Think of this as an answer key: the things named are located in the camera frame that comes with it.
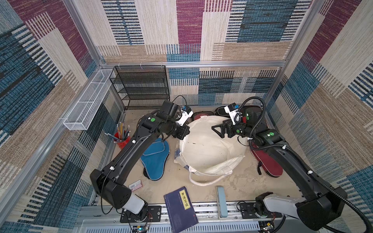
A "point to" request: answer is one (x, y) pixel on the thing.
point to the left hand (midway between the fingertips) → (189, 131)
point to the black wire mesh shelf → (143, 87)
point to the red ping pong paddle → (197, 116)
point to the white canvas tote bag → (206, 156)
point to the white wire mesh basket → (81, 115)
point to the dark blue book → (181, 212)
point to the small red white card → (135, 185)
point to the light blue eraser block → (222, 203)
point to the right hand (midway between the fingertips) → (220, 127)
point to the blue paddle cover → (153, 160)
